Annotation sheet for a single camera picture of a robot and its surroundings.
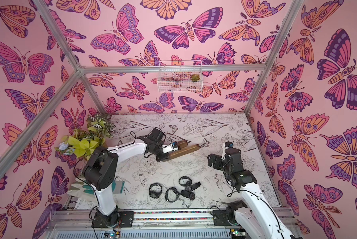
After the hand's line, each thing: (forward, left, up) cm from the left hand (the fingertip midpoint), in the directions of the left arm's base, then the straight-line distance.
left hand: (169, 154), depth 94 cm
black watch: (-21, +7, -3) cm, 22 cm away
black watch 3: (-24, -12, -1) cm, 27 cm away
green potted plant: (-6, +41, +21) cm, 47 cm away
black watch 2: (-18, -11, -1) cm, 21 cm away
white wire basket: (+39, -7, +31) cm, 50 cm away
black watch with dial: (-21, -12, -1) cm, 24 cm away
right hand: (-7, -27, +10) cm, 29 cm away
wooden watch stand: (0, -9, +5) cm, 10 cm away
